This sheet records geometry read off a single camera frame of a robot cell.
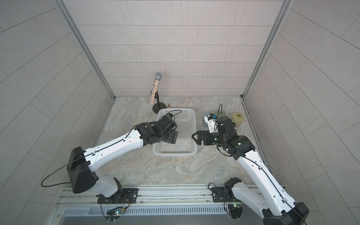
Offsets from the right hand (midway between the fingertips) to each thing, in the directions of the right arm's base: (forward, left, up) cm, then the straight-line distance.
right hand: (198, 136), depth 70 cm
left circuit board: (-28, +42, -18) cm, 54 cm away
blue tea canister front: (+2, -3, +8) cm, 9 cm away
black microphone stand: (+38, +27, -17) cm, 49 cm away
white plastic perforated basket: (+6, +7, -20) cm, 22 cm away
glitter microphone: (+39, +22, +10) cm, 46 cm away
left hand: (+6, +13, -7) cm, 16 cm away
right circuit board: (-29, -16, -24) cm, 42 cm away
